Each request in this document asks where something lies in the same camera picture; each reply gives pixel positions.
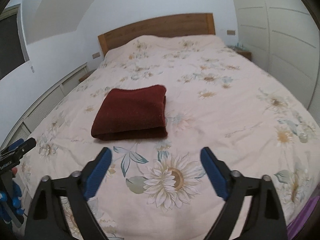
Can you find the dark red knitted sweater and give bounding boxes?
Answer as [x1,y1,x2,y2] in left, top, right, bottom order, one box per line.
[91,85,168,141]

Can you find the blue gloved left hand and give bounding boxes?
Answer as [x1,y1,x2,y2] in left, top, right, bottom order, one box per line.
[1,170,24,228]

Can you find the purple object at edge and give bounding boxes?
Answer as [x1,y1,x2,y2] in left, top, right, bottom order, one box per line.
[287,196,319,239]

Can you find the wooden nightstand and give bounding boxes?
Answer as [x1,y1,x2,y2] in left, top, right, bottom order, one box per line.
[79,70,95,83]
[227,46,252,61]

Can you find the dark window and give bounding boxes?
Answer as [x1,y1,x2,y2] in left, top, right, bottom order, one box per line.
[0,4,29,79]

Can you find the wooden headboard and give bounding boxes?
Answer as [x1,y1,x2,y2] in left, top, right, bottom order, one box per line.
[98,13,215,55]

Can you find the white panelled wardrobe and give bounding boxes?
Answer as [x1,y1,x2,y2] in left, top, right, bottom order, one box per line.
[233,0,319,108]

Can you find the wall switch plate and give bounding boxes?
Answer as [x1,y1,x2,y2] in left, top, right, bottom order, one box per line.
[92,52,100,59]
[227,30,235,35]

